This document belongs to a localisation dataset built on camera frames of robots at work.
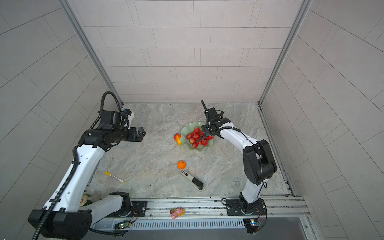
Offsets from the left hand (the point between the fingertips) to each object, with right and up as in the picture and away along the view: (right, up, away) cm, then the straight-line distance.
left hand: (140, 129), depth 75 cm
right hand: (+37, -1, +18) cm, 41 cm away
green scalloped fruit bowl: (+23, -2, +22) cm, 32 cm away
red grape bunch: (+29, -6, +16) cm, 34 cm away
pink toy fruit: (+20, -37, -7) cm, 43 cm away
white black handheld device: (+27, -27, +1) cm, 38 cm away
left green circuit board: (-3, -41, -10) cm, 43 cm away
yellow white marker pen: (-16, -27, +5) cm, 31 cm away
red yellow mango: (+16, -8, +18) cm, 25 cm away
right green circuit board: (+54, -43, -7) cm, 70 cm away
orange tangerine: (+20, -20, +8) cm, 29 cm away
